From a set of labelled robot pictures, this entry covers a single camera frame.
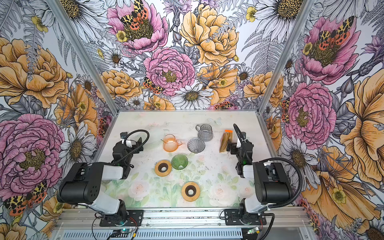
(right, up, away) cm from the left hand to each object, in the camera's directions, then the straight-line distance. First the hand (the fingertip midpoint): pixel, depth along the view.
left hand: (134, 142), depth 94 cm
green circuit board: (+65, -39, -22) cm, 79 cm away
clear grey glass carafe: (+45, +5, +15) cm, 47 cm away
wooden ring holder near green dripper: (+18, -16, -2) cm, 24 cm away
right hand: (+63, -1, +1) cm, 63 cm away
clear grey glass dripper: (+38, -3, +3) cm, 39 cm away
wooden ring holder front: (+35, -26, -11) cm, 45 cm away
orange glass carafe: (+21, -2, +8) cm, 22 cm away
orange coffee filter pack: (+57, +3, +1) cm, 57 cm away
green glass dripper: (+28, -12, 0) cm, 31 cm away
